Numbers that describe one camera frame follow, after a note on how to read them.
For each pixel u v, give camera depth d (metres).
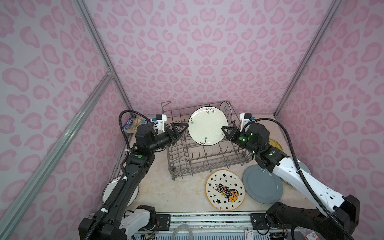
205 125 0.73
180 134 0.60
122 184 0.45
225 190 0.82
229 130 0.69
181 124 0.64
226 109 1.04
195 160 0.92
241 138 0.61
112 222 0.38
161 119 0.65
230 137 0.62
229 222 0.75
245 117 0.65
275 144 0.57
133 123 1.14
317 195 0.41
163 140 0.62
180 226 0.73
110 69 0.90
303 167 0.91
